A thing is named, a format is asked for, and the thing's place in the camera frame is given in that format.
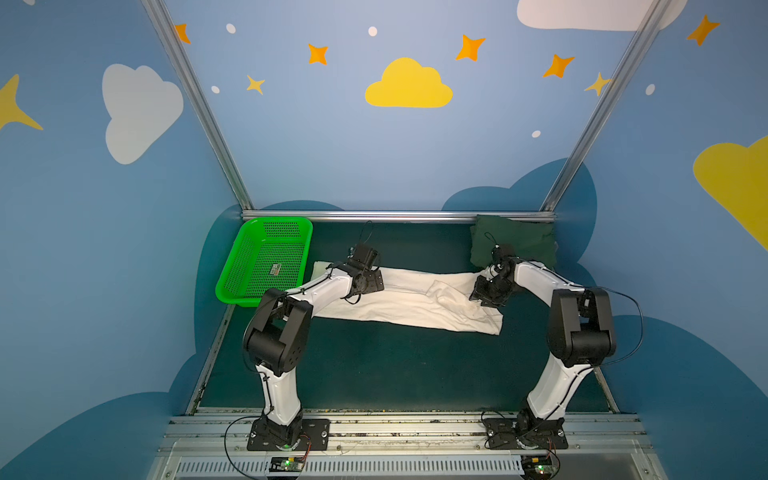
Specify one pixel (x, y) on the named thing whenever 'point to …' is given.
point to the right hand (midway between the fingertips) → (477, 295)
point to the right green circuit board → (536, 464)
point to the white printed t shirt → (419, 296)
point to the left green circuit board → (286, 464)
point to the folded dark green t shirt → (534, 241)
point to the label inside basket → (275, 269)
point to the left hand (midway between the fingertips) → (370, 284)
